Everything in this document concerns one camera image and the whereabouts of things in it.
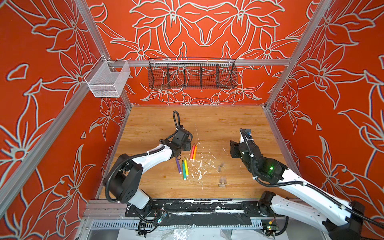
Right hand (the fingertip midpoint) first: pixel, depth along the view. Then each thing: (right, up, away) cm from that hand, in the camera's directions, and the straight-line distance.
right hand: (232, 141), depth 74 cm
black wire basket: (-22, +43, +27) cm, 55 cm away
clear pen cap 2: (-4, -18, +12) cm, 22 cm away
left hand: (-23, -3, +15) cm, 28 cm away
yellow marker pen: (-24, -17, +12) cm, 32 cm away
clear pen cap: (-2, -16, +14) cm, 21 cm away
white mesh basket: (-75, +38, +19) cm, 86 cm away
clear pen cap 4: (-4, -25, +5) cm, 26 cm away
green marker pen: (-25, -19, +11) cm, 33 cm away
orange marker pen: (-18, -10, +18) cm, 28 cm away
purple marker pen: (-28, -18, +13) cm, 36 cm away
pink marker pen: (-20, -10, +18) cm, 29 cm away
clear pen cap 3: (-3, -23, +7) cm, 24 cm away
